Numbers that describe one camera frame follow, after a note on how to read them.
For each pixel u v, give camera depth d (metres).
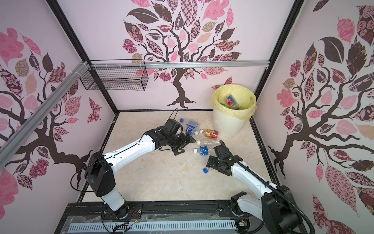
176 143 0.69
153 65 0.92
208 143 1.01
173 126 0.64
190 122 1.06
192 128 1.01
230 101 1.00
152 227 0.70
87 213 0.74
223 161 0.64
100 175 0.44
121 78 1.22
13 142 0.51
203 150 0.90
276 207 0.42
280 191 0.41
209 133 1.00
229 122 0.91
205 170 0.85
